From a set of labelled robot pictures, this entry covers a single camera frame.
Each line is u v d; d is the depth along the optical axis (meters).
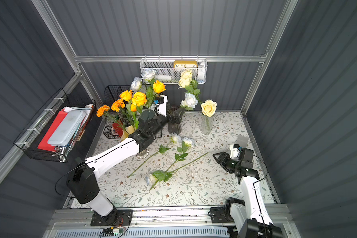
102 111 0.75
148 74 0.79
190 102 0.75
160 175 0.85
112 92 1.11
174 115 0.67
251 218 0.42
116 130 1.01
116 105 0.74
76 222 0.72
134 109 0.77
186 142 0.98
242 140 1.02
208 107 0.74
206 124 1.04
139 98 0.71
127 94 0.77
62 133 0.67
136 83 0.80
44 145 0.67
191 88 0.78
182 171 0.89
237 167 0.62
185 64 0.87
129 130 0.84
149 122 0.58
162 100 0.63
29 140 0.61
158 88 0.71
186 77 0.78
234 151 0.76
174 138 0.99
